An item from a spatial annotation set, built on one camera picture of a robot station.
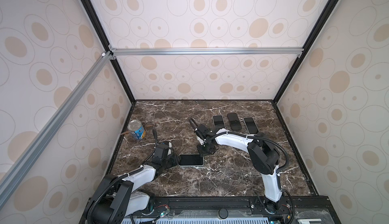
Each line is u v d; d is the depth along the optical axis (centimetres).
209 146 79
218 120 107
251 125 106
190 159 89
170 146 85
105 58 85
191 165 87
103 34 82
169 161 77
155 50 175
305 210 73
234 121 106
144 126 103
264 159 51
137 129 92
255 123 106
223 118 109
